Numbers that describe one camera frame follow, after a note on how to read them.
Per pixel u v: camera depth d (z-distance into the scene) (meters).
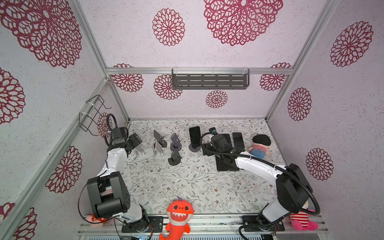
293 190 0.44
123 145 0.64
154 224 0.74
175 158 0.93
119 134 0.68
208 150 0.78
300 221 0.70
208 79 0.93
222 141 0.66
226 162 0.63
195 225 0.75
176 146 1.00
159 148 0.97
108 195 0.45
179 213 0.70
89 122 0.75
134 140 0.81
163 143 1.00
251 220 0.75
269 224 0.61
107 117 0.69
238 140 1.06
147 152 1.00
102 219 0.71
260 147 0.95
